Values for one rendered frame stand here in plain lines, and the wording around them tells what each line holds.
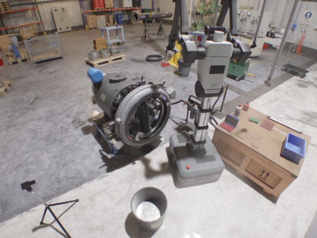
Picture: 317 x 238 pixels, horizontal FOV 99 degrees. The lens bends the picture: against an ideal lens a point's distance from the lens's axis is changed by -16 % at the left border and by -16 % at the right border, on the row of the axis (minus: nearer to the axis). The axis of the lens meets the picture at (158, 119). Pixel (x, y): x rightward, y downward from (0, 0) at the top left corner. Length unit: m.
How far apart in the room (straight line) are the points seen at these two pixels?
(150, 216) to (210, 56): 1.46
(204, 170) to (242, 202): 0.57
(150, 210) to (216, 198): 0.75
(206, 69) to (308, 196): 1.98
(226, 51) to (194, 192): 1.46
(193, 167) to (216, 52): 1.16
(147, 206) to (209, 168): 0.76
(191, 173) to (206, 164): 0.21
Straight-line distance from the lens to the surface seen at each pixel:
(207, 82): 1.36
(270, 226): 2.09
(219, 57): 1.31
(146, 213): 1.67
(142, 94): 1.57
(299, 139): 2.23
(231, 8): 1.64
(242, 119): 2.28
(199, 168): 1.80
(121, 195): 1.93
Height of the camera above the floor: 1.70
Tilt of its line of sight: 38 degrees down
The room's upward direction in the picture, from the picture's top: straight up
